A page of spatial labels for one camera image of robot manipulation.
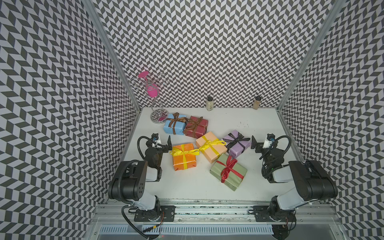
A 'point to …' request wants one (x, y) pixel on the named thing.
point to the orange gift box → (184, 157)
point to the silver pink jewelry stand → (158, 115)
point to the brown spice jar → (256, 102)
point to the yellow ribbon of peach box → (196, 152)
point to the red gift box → (196, 127)
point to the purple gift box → (236, 144)
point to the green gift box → (233, 180)
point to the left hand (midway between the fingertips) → (162, 136)
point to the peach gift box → (209, 154)
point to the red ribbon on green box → (225, 172)
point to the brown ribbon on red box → (194, 122)
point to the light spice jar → (210, 104)
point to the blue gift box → (179, 126)
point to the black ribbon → (240, 138)
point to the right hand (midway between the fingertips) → (260, 137)
